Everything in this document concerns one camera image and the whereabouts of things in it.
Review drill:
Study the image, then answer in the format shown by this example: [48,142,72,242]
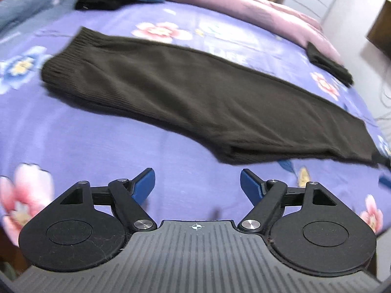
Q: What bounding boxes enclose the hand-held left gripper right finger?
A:
[238,168,332,232]

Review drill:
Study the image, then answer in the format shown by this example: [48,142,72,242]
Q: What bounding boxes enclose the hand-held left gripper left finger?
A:
[59,168,158,232]

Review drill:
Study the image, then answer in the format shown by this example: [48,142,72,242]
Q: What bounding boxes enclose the dark brown knit pants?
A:
[41,27,386,167]

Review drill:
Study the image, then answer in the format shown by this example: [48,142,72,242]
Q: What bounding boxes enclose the purple floral bed sheet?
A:
[0,0,391,251]

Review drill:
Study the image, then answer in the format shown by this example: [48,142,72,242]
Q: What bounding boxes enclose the small folded black garment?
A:
[306,41,355,86]

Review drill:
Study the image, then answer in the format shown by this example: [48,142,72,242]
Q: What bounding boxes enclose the pink floral quilt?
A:
[147,0,341,64]

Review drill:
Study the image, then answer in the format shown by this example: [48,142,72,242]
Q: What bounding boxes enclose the folded black clothes stack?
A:
[74,0,132,11]

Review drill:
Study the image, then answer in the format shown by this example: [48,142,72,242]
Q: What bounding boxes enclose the dark flat screen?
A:
[367,0,391,58]

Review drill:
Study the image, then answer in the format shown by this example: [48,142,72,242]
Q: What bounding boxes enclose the blue-grey fleece blanket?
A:
[0,0,101,37]

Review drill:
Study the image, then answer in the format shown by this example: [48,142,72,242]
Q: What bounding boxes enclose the thin white cables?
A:
[374,76,391,124]

